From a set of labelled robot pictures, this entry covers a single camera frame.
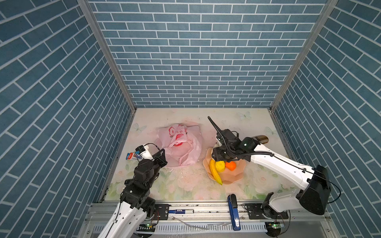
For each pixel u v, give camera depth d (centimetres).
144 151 65
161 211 74
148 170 55
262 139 99
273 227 72
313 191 39
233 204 74
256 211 74
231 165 84
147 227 72
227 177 85
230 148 58
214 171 82
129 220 54
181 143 97
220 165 84
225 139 59
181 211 73
